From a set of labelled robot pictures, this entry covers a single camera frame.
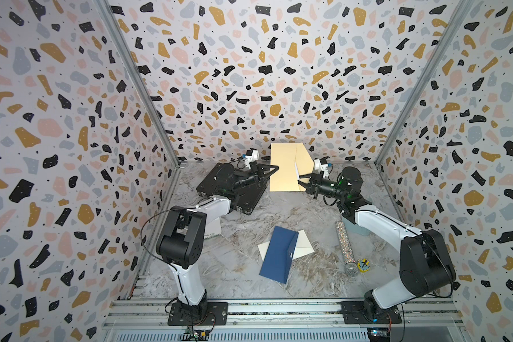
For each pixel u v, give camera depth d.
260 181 0.76
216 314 0.73
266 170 0.79
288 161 0.80
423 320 0.74
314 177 0.72
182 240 0.50
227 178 0.68
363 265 0.84
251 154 0.81
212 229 0.95
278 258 0.87
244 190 0.76
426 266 0.45
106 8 0.69
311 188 0.71
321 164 0.78
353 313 0.73
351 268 0.80
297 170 0.78
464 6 0.70
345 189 0.67
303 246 0.92
